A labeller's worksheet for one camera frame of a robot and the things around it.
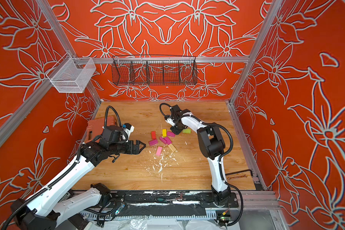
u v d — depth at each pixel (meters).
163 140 0.95
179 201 0.73
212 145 0.55
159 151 0.90
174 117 0.74
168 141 0.95
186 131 0.97
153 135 0.99
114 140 0.56
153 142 0.94
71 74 0.92
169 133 0.99
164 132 0.98
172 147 0.92
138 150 0.64
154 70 1.00
